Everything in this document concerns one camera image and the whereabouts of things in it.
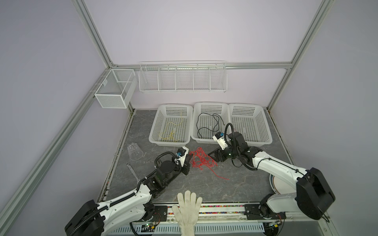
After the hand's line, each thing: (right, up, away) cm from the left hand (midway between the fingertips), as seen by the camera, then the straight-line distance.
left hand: (191, 156), depth 77 cm
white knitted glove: (-2, -29, -3) cm, 29 cm away
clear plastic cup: (-38, -2, +19) cm, 42 cm away
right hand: (+11, 0, +6) cm, 13 cm away
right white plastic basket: (+45, +19, +36) cm, 61 cm away
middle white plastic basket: (+22, +29, +35) cm, 50 cm away
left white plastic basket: (-15, +15, +32) cm, 39 cm away
